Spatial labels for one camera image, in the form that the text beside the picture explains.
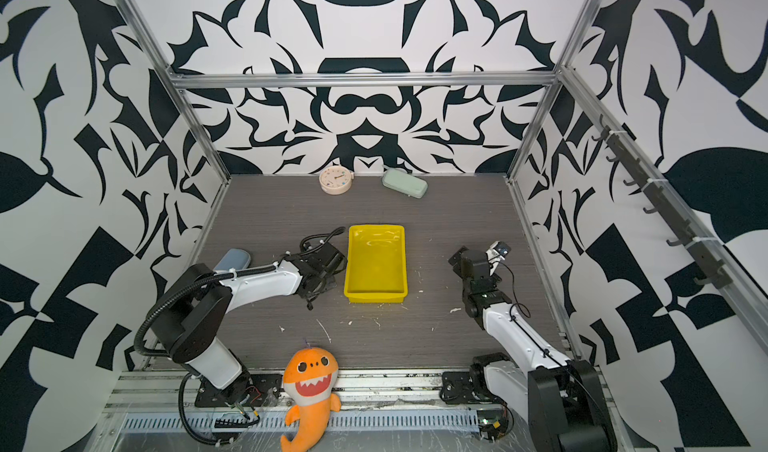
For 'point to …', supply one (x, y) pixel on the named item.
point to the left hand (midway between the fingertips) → (328, 276)
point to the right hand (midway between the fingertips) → (472, 255)
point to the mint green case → (405, 183)
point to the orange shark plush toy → (310, 377)
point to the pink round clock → (335, 180)
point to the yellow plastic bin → (376, 268)
